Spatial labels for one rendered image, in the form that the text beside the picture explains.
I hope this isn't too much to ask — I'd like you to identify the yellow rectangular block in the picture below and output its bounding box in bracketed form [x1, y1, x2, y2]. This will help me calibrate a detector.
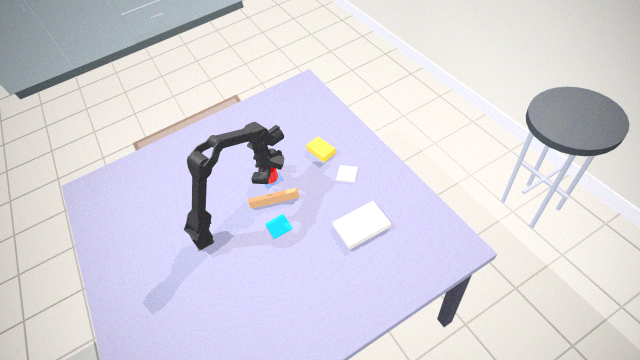
[306, 137, 336, 162]

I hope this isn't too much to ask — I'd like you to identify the red cup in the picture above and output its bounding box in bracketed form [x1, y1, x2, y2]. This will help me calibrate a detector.
[268, 167, 278, 184]

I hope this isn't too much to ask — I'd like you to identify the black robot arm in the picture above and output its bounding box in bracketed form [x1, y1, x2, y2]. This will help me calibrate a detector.
[184, 122, 285, 251]

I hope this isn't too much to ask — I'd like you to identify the tan wooden bar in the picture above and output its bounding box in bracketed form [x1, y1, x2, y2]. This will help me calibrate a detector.
[248, 187, 300, 209]

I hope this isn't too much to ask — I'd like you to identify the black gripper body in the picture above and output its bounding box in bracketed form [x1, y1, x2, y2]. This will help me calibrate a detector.
[251, 148, 276, 184]

